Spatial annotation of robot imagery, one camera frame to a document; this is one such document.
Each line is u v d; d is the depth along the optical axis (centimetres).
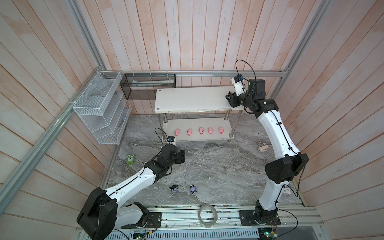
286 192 81
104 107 68
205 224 72
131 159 94
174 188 79
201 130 101
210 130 101
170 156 63
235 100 70
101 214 40
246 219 74
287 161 47
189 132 100
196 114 123
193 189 81
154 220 73
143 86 99
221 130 101
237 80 67
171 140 73
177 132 99
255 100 59
